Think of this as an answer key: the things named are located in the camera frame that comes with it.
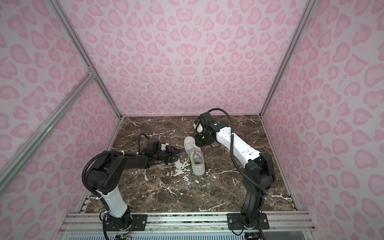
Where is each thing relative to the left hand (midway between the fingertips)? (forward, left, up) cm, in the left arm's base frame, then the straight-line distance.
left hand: (183, 151), depth 90 cm
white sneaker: (-3, -8, 0) cm, 8 cm away
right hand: (+1, -9, +9) cm, 13 cm away
